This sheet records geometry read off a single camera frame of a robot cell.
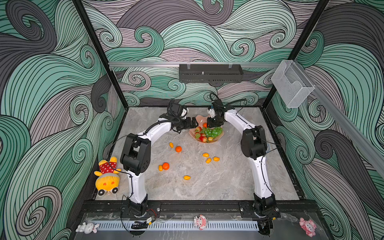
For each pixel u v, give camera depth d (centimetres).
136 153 52
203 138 95
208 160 90
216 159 91
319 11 73
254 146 62
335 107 64
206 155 92
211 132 97
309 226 66
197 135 97
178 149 95
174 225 70
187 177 83
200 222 67
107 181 76
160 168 86
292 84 79
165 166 86
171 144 97
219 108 78
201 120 107
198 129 102
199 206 76
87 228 66
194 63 94
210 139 95
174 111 74
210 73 96
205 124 104
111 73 100
